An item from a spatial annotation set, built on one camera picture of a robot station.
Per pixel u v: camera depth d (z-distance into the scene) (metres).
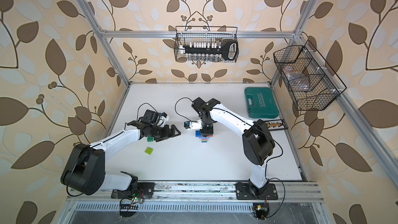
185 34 0.91
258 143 0.47
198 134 0.84
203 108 0.63
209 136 0.86
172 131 0.78
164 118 0.83
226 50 0.84
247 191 0.74
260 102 1.02
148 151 0.87
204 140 0.91
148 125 0.71
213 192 0.75
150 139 0.91
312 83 0.73
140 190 0.73
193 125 0.76
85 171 0.43
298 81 0.70
